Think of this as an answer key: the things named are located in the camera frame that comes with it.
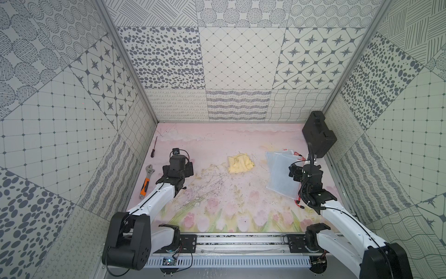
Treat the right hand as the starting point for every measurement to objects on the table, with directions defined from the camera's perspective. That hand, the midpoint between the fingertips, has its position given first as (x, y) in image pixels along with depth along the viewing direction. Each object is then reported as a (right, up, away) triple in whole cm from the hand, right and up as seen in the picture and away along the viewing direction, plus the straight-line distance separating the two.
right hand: (304, 168), depth 85 cm
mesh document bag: (-8, +1, +16) cm, 18 cm away
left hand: (-61, +1, +3) cm, 61 cm away
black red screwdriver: (-84, +8, +20) cm, 87 cm away
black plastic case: (+12, +19, +12) cm, 25 cm away
